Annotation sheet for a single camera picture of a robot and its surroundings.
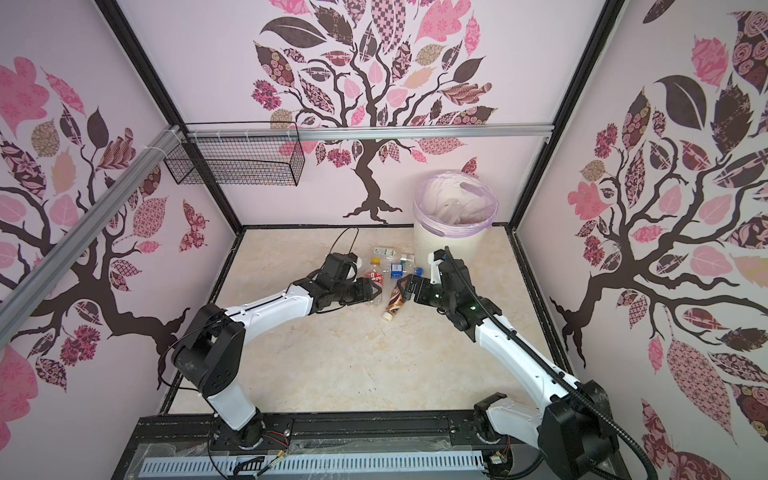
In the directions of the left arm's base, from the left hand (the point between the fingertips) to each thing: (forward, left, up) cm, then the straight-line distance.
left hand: (375, 295), depth 88 cm
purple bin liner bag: (+27, -33, +13) cm, 45 cm away
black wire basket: (+39, +45, +23) cm, 64 cm away
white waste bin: (+12, -30, +8) cm, 33 cm away
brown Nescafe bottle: (+2, -6, -7) cm, 9 cm away
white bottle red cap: (+27, -25, +9) cm, 38 cm away
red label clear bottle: (+6, 0, +3) cm, 7 cm away
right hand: (-1, -10, +10) cm, 14 cm away
